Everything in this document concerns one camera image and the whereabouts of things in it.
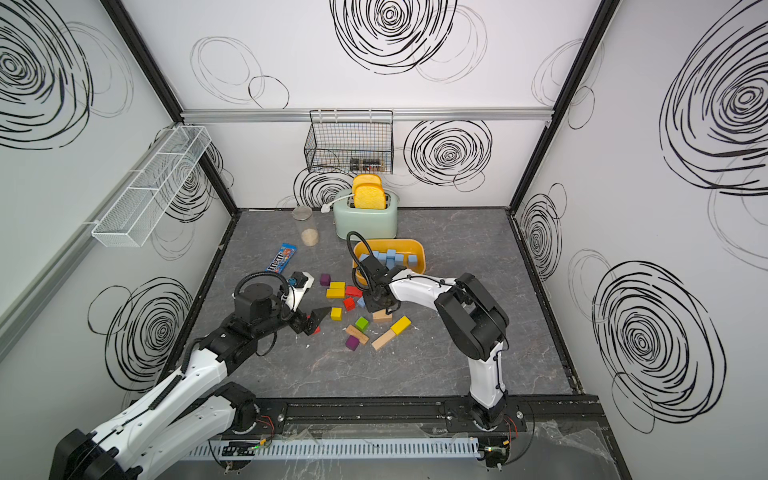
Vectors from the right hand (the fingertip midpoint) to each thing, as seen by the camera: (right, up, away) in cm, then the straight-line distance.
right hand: (375, 302), depth 93 cm
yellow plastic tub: (+9, +17, +11) cm, 23 cm away
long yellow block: (+8, -6, -4) cm, 11 cm away
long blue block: (+5, +12, +8) cm, 15 cm away
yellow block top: (-13, +5, +3) cm, 14 cm away
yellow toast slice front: (-2, +34, +4) cm, 34 cm away
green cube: (-4, -5, -6) cm, 9 cm away
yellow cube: (-11, -2, -5) cm, 13 cm away
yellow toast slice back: (-3, +40, +6) cm, 41 cm away
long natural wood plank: (+3, -9, -7) cm, 12 cm away
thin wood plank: (-5, -8, -7) cm, 11 cm away
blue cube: (+5, +15, +9) cm, 18 cm away
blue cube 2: (+12, +13, +9) cm, 20 cm away
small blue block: (-2, +16, -16) cm, 22 cm away
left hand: (-15, +5, -15) cm, 22 cm away
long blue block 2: (-4, 0, 0) cm, 4 cm away
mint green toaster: (-3, +25, +11) cm, 28 cm away
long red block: (-6, +6, -10) cm, 13 cm away
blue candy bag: (-34, +12, +11) cm, 38 cm away
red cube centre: (-8, -1, 0) cm, 8 cm away
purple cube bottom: (-6, -10, -7) cm, 14 cm away
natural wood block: (+2, -3, -4) cm, 6 cm away
